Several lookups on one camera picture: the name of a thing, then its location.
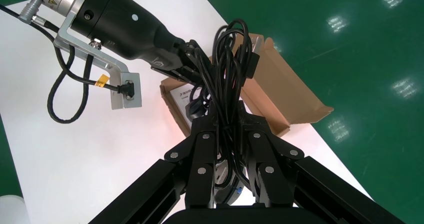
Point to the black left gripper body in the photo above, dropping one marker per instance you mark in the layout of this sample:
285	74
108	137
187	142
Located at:
126	27

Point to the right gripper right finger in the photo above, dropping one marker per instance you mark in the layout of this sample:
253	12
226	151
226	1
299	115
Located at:
268	169

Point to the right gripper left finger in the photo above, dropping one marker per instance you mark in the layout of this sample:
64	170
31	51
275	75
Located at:
198	172

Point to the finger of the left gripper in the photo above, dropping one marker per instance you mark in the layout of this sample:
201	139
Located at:
198	53
175	74

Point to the open brown cardboard box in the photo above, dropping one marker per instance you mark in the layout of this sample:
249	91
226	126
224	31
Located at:
285	93

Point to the printed paper manual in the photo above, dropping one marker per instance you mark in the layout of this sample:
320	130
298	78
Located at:
180	95

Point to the white rounded robot shell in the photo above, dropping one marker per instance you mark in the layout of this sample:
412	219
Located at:
11	212

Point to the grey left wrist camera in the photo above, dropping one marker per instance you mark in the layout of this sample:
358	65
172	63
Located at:
114	76

